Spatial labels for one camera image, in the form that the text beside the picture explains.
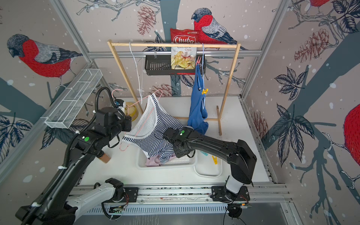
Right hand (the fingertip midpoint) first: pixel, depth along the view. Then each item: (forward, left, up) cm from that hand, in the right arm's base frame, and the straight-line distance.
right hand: (182, 151), depth 79 cm
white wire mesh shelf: (+8, +62, +21) cm, 66 cm away
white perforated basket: (-3, -3, -10) cm, 11 cm away
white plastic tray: (-5, -14, -10) cm, 18 cm away
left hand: (+10, +26, +22) cm, 36 cm away
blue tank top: (+17, -9, +11) cm, 22 cm away
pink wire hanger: (-5, +30, +13) cm, 33 cm away
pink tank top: (-6, +15, -2) cm, 16 cm away
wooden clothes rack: (+29, -26, -1) cm, 39 cm away
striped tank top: (+11, +21, +6) cm, 24 cm away
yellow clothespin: (-1, -20, -10) cm, 23 cm away
